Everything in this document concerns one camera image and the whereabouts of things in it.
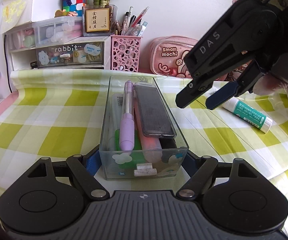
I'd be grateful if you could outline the black pencil lead case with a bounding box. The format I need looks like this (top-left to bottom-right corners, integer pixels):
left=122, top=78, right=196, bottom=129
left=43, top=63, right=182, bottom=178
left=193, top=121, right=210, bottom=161
left=134, top=82, right=176, bottom=139

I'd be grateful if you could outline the glass plant pot with label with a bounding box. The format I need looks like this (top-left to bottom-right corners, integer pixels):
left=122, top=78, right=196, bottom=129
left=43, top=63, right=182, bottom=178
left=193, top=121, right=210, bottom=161
left=82, top=0, right=118, bottom=37

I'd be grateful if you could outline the green white glue stick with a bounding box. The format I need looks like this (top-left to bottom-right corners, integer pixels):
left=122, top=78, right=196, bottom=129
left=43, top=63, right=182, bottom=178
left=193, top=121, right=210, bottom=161
left=222, top=98, right=273, bottom=133

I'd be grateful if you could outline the white drawer organizer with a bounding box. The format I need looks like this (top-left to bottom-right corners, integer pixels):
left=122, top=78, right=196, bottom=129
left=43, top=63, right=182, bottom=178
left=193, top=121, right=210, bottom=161
left=9, top=36, right=111, bottom=70

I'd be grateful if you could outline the clear plastic organizer tray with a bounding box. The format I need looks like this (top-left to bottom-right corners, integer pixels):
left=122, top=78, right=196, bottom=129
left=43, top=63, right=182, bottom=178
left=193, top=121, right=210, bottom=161
left=100, top=76, right=188, bottom=180

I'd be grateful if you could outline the clear plastic storage box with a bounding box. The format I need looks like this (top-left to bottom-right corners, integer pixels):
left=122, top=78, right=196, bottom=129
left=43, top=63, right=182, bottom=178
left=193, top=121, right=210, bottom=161
left=6, top=16, right=83, bottom=51

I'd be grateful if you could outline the purple mechanical pencil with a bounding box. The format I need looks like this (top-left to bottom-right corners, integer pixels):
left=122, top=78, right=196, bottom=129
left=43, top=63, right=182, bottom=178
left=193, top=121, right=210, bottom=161
left=119, top=80, right=135, bottom=151

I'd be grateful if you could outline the right hand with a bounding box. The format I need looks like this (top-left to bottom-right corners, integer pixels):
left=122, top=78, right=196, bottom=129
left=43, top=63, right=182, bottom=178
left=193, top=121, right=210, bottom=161
left=252, top=72, right=288, bottom=136

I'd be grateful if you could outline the red pen in holder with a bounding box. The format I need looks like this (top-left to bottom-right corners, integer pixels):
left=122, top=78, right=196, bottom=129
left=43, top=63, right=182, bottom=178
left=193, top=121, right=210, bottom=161
left=125, top=7, right=149, bottom=36

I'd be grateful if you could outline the pink perforated pen holder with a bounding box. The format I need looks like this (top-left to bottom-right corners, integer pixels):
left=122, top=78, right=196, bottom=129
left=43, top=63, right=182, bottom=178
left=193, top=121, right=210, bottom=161
left=111, top=35, right=142, bottom=73

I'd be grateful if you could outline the small cartoon figurine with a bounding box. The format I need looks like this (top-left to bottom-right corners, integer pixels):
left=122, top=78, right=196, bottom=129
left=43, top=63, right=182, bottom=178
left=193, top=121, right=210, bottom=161
left=55, top=9, right=78, bottom=18

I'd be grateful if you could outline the black white pen in holder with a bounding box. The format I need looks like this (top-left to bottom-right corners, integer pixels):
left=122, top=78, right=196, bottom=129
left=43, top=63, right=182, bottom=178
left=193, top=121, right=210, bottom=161
left=121, top=6, right=133, bottom=36

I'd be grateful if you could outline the pink cat pencil case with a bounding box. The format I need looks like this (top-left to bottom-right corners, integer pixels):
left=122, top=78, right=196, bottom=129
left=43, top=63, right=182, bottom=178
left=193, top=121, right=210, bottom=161
left=147, top=36, right=252, bottom=82

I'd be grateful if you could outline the green checkered table cloth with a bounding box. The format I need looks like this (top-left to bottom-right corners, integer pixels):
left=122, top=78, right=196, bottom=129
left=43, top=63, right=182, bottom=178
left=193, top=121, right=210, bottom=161
left=0, top=69, right=288, bottom=230

